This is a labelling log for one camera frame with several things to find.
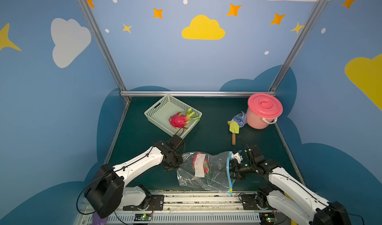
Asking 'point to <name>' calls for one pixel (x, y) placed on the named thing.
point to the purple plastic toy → (96, 220)
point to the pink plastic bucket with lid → (263, 109)
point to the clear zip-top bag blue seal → (219, 178)
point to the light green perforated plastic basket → (160, 112)
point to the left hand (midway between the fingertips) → (184, 166)
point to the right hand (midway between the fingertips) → (225, 171)
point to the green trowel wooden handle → (234, 129)
